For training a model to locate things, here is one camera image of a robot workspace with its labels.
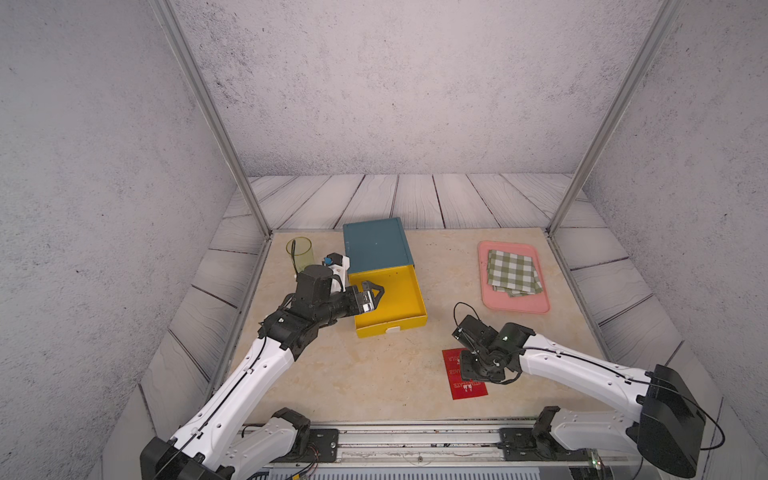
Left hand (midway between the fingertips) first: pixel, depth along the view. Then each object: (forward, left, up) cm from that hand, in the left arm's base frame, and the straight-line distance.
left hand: (376, 293), depth 73 cm
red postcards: (-15, -22, -25) cm, 37 cm away
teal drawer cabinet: (+19, 0, -3) cm, 19 cm away
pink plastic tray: (+13, -38, -25) cm, 48 cm away
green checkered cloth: (+23, -46, -23) cm, 56 cm away
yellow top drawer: (+4, -6, -12) cm, 14 cm away
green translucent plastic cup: (+23, +24, -11) cm, 35 cm away
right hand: (-13, -23, -19) cm, 33 cm away
